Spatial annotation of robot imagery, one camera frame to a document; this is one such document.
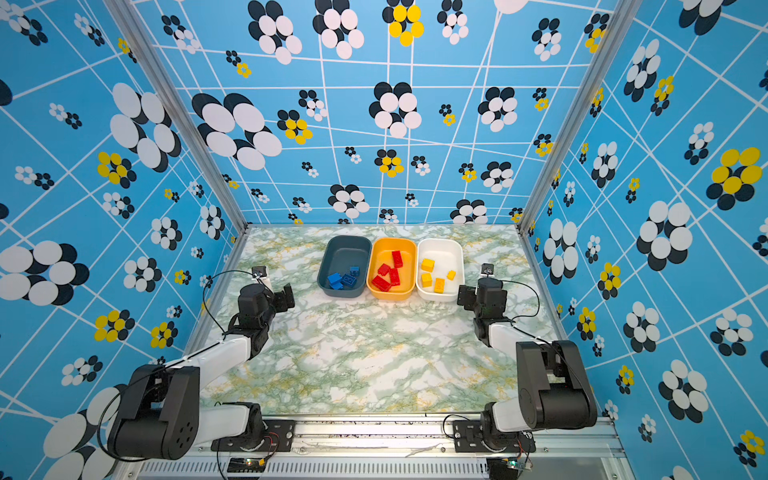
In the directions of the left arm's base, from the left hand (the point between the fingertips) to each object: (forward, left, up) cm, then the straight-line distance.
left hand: (276, 285), depth 90 cm
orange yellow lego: (+7, -52, -10) cm, 53 cm away
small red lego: (+13, -33, -9) cm, 36 cm away
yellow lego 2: (+6, -47, -6) cm, 48 cm away
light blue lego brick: (+7, -16, -6) cm, 19 cm away
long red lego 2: (+9, -36, -8) cm, 38 cm away
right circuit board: (-45, -63, -9) cm, 78 cm away
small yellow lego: (+11, -57, -10) cm, 59 cm away
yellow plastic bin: (+19, -32, -8) cm, 38 cm away
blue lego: (+5, -17, -7) cm, 19 cm away
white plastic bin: (+13, -53, -10) cm, 55 cm away
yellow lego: (+15, -49, -9) cm, 52 cm away
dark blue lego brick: (+8, -20, -8) cm, 23 cm away
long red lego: (+6, -32, -9) cm, 34 cm away
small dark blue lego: (+11, -23, -7) cm, 26 cm away
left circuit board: (-44, 0, -13) cm, 46 cm away
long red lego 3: (+17, -37, -8) cm, 42 cm away
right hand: (+1, -65, -3) cm, 65 cm away
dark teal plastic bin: (+21, -16, -10) cm, 28 cm away
